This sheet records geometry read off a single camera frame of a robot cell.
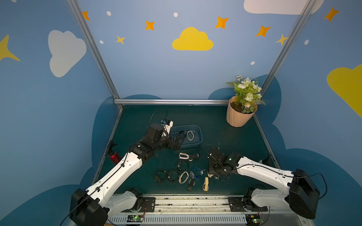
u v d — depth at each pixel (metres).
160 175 0.82
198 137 1.01
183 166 0.88
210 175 0.84
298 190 0.40
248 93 0.90
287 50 0.85
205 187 0.78
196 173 0.84
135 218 0.71
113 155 0.80
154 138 0.56
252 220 0.72
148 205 0.75
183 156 0.92
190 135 1.03
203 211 0.73
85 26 0.75
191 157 0.91
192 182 0.82
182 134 1.02
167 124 0.67
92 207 0.37
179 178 0.82
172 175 0.82
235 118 0.99
